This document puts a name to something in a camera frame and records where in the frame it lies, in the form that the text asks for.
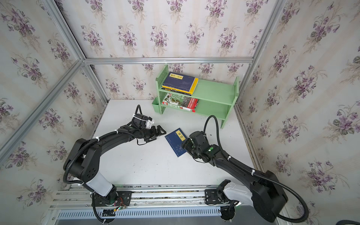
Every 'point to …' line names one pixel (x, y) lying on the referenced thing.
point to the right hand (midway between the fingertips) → (187, 145)
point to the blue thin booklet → (176, 139)
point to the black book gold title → (176, 91)
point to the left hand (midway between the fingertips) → (162, 134)
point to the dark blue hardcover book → (178, 81)
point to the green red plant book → (182, 101)
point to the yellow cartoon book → (194, 87)
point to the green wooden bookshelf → (215, 99)
